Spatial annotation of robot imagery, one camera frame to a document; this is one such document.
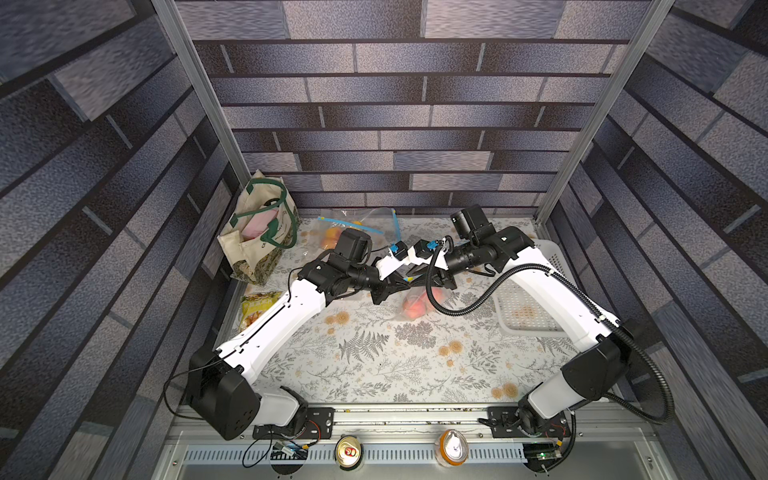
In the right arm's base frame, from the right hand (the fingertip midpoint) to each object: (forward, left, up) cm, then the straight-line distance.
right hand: (409, 273), depth 72 cm
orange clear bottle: (-34, -9, -16) cm, 38 cm away
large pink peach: (+2, -2, -20) cm, 20 cm away
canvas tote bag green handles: (+18, +44, -4) cm, 47 cm away
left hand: (-2, 0, -1) cm, 2 cm away
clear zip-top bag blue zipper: (+41, +10, -25) cm, 50 cm away
